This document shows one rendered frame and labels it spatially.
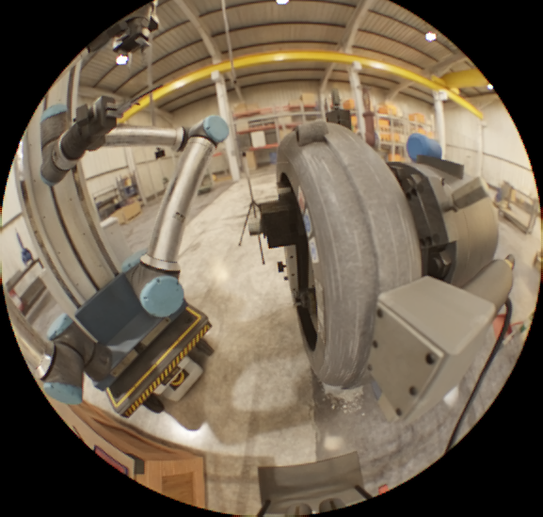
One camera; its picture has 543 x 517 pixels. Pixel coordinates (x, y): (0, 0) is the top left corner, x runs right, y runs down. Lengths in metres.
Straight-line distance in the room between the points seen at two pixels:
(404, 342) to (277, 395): 0.83
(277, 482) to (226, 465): 0.23
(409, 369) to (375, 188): 0.17
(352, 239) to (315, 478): 0.94
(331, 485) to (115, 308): 1.22
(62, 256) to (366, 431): 1.49
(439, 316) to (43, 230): 0.99
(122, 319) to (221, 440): 0.73
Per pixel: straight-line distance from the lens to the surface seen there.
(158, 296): 0.55
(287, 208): 0.38
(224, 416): 0.99
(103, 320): 0.93
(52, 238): 0.92
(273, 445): 0.93
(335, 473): 0.97
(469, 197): 0.20
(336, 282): 0.19
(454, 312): 0.16
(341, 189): 0.20
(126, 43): 0.49
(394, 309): 0.16
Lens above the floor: 0.92
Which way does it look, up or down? 30 degrees down
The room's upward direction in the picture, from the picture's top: 10 degrees counter-clockwise
